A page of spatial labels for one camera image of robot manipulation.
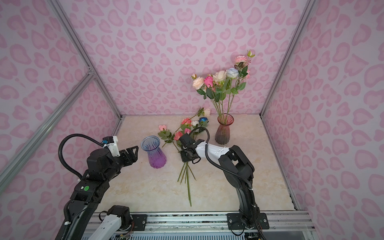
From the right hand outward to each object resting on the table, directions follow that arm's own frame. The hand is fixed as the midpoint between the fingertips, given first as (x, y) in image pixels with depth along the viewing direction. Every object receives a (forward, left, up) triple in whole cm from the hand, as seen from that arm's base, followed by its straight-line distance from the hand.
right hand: (185, 156), depth 93 cm
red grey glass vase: (+14, -24, +4) cm, 28 cm away
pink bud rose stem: (+18, +15, -2) cm, 24 cm away
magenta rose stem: (+16, +6, 0) cm, 17 cm away
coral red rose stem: (+28, +3, 0) cm, 28 cm away
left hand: (-8, +23, +24) cm, 34 cm away
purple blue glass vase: (0, +18, +14) cm, 23 cm away
